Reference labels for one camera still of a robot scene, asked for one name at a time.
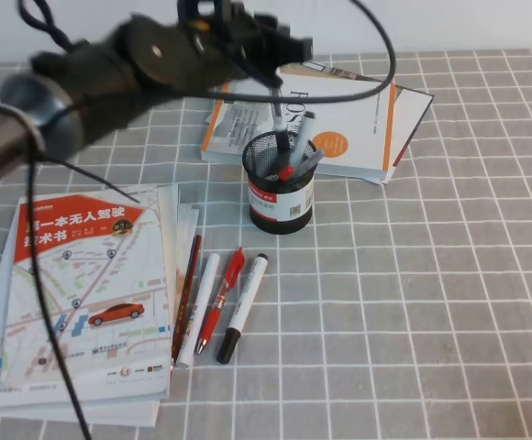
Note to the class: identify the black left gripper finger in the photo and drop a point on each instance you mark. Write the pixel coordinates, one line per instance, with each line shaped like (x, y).
(267, 78)

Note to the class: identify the black mesh pen holder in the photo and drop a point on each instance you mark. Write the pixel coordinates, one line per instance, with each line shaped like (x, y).
(276, 207)

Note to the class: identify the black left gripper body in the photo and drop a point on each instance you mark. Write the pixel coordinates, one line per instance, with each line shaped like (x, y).
(257, 45)

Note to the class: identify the thin papers beside book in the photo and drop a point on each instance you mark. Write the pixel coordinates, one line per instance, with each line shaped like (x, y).
(178, 226)

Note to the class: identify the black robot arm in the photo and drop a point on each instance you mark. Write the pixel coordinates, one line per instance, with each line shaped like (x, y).
(67, 100)

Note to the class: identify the red gel pen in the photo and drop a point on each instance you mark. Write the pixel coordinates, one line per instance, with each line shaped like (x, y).
(229, 281)

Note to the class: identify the red map autonomous driving book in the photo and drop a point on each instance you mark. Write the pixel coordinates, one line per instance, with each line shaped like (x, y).
(88, 277)

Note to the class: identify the white orange ROS book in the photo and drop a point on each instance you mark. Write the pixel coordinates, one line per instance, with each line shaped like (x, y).
(234, 124)

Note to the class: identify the grey clear pen in holder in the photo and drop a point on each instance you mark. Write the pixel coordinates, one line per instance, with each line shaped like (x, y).
(310, 162)

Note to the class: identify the white pen on table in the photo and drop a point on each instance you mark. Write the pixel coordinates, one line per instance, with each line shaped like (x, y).
(193, 328)

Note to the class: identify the whiteboard marker with blue label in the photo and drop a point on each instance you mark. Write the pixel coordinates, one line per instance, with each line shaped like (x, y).
(281, 137)

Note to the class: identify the white marker with black cap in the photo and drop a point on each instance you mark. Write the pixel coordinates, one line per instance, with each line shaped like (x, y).
(241, 312)

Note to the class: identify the white book under map book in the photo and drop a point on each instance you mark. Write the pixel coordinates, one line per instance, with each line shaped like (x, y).
(106, 397)

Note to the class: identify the red black pencil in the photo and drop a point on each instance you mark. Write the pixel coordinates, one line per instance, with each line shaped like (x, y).
(178, 336)

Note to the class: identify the red capped pen in holder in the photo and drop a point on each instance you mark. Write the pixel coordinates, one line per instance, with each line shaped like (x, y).
(286, 173)

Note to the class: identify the magazine under ROS book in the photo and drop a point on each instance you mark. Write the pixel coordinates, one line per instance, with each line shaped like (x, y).
(408, 119)

